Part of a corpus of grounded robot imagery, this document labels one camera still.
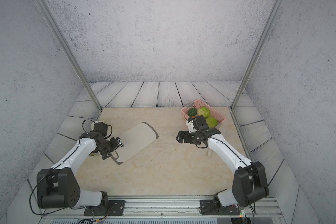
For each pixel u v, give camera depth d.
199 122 0.65
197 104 1.19
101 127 0.70
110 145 0.76
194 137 0.70
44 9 0.71
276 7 0.70
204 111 1.05
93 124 0.71
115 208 0.73
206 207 0.73
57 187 0.42
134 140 1.02
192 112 1.14
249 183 0.41
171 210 0.73
